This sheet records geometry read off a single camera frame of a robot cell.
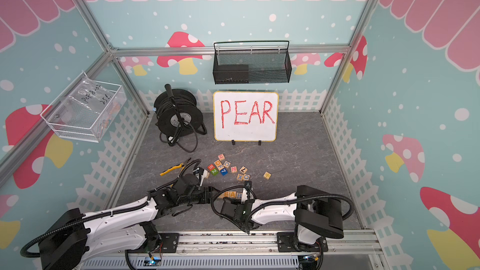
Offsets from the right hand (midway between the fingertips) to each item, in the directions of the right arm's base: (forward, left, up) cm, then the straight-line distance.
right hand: (244, 207), depth 85 cm
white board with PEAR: (+42, +1, +16) cm, 45 cm away
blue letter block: (+17, +10, +3) cm, 20 cm away
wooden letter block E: (-1, +6, +18) cm, 19 cm away
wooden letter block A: (0, +4, +16) cm, 17 cm away
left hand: (+2, +12, +7) cm, 14 cm away
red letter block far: (+25, +12, +3) cm, 28 cm away
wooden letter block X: (+13, +2, +3) cm, 14 cm away
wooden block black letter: (+18, 0, +3) cm, 18 cm away
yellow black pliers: (+19, +35, +4) cm, 40 cm away
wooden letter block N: (+18, +5, +3) cm, 19 cm away
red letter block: (+19, +17, +4) cm, 25 cm away
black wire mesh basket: (+58, -12, +36) cm, 70 cm away
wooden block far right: (+14, -11, +3) cm, 19 cm away
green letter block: (+16, +15, +3) cm, 22 cm away
